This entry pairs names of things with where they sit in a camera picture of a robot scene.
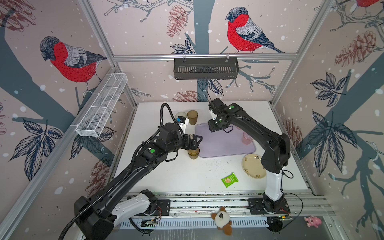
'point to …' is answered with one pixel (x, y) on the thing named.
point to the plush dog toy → (222, 221)
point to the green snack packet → (229, 180)
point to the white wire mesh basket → (93, 122)
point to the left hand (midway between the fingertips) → (195, 137)
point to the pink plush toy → (313, 221)
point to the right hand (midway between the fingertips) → (211, 129)
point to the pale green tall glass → (180, 113)
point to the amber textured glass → (193, 154)
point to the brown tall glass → (192, 116)
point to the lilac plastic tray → (220, 143)
